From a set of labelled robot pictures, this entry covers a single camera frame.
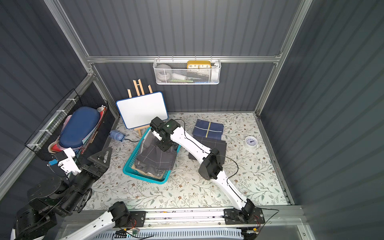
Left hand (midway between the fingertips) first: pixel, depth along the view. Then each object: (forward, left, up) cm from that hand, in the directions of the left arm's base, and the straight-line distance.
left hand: (104, 153), depth 53 cm
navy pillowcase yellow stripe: (+41, -42, -37) cm, 70 cm away
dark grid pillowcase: (+12, -9, -29) cm, 33 cm away
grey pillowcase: (+9, -6, -34) cm, 36 cm away
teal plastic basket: (+8, +6, -33) cm, 35 cm away
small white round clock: (+29, -71, -36) cm, 84 cm away
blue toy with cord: (+35, +21, -35) cm, 53 cm away
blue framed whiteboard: (+42, +3, -19) cm, 46 cm away
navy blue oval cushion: (+17, +22, -6) cm, 29 cm away
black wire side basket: (+8, +31, -5) cm, 32 cm away
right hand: (+22, -17, -26) cm, 38 cm away
